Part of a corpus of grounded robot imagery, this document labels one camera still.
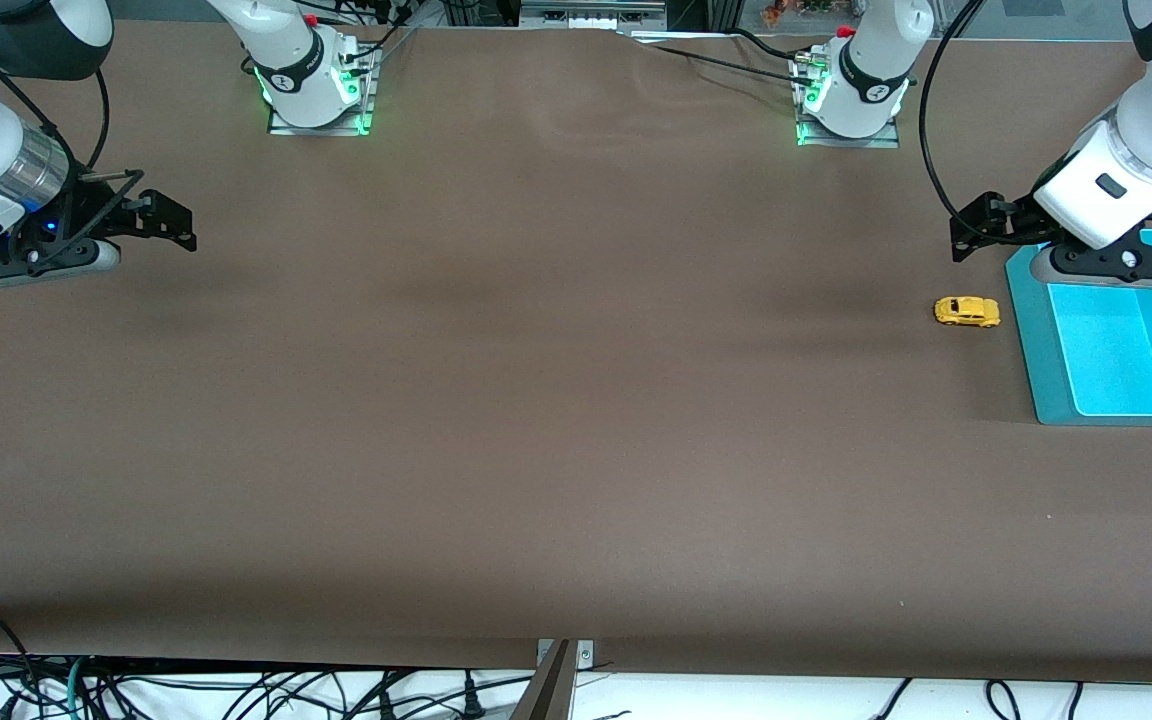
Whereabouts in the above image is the small metal table bracket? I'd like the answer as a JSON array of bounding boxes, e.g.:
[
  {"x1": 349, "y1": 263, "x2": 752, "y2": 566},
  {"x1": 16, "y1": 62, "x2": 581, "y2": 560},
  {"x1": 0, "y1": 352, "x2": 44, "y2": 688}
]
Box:
[{"x1": 536, "y1": 640, "x2": 595, "y2": 669}]

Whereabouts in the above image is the long black table cable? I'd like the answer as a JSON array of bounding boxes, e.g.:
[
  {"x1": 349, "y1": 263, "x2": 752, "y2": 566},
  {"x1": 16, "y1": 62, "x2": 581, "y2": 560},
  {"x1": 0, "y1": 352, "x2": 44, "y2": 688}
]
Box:
[{"x1": 651, "y1": 43, "x2": 815, "y2": 87}]

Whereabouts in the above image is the brown table cover sheet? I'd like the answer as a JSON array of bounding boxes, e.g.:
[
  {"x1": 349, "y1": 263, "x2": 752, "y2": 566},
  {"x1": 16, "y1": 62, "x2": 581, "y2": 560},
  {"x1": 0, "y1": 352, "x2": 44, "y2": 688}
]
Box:
[{"x1": 0, "y1": 18, "x2": 1152, "y2": 683}]

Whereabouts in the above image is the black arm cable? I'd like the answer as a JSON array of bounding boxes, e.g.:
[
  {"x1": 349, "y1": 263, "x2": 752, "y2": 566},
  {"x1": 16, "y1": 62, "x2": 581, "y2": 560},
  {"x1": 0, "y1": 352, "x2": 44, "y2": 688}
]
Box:
[
  {"x1": 0, "y1": 20, "x2": 112, "y2": 173},
  {"x1": 918, "y1": 0, "x2": 992, "y2": 227}
]

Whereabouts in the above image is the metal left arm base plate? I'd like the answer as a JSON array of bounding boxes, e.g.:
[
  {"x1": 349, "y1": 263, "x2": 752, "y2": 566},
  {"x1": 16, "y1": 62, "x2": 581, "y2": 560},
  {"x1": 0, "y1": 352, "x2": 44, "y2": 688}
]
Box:
[{"x1": 796, "y1": 55, "x2": 902, "y2": 149}]

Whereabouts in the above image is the grey metal box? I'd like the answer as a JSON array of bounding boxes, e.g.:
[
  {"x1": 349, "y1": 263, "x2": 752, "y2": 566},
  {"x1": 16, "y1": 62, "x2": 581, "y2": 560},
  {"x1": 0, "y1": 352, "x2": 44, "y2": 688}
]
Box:
[{"x1": 519, "y1": 0, "x2": 669, "y2": 31}]

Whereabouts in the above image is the short black table cable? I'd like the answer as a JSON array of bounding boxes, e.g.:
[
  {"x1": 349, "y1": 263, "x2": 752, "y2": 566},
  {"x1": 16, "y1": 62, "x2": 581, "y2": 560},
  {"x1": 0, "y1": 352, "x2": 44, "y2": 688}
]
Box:
[{"x1": 731, "y1": 28, "x2": 803, "y2": 63}]

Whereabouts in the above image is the black base connector cable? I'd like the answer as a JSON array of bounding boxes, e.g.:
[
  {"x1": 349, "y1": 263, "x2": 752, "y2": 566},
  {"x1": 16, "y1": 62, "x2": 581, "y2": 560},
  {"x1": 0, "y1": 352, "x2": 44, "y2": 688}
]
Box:
[{"x1": 341, "y1": 0, "x2": 419, "y2": 69}]

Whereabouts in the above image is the teal plastic bin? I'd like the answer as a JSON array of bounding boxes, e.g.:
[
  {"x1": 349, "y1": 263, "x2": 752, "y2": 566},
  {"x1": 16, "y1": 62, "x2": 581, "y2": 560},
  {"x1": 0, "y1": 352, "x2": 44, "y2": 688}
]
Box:
[{"x1": 1004, "y1": 228, "x2": 1152, "y2": 428}]

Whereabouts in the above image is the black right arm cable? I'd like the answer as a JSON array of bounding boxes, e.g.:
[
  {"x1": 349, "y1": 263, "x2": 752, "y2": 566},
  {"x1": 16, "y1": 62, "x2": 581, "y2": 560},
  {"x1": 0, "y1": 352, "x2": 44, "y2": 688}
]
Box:
[{"x1": 0, "y1": 20, "x2": 112, "y2": 173}]

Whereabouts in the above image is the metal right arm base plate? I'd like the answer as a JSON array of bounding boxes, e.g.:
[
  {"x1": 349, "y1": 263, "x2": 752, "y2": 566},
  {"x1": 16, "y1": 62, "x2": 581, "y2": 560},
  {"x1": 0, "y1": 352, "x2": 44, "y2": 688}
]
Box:
[{"x1": 266, "y1": 45, "x2": 377, "y2": 137}]

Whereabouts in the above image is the orange brown clutter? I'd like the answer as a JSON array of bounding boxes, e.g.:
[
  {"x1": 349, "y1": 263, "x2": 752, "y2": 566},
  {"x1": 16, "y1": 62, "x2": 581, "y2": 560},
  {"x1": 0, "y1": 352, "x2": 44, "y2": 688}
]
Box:
[{"x1": 761, "y1": 0, "x2": 837, "y2": 26}]

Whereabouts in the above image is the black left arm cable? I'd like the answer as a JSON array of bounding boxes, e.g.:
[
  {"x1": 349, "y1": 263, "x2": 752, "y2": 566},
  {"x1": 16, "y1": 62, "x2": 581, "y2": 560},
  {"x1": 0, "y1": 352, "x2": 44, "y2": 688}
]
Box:
[{"x1": 918, "y1": 0, "x2": 992, "y2": 227}]

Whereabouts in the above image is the yellow beetle toy car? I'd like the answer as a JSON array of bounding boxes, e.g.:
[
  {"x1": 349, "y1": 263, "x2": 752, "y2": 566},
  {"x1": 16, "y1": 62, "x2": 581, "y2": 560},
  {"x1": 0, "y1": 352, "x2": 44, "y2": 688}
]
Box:
[{"x1": 933, "y1": 295, "x2": 1002, "y2": 330}]

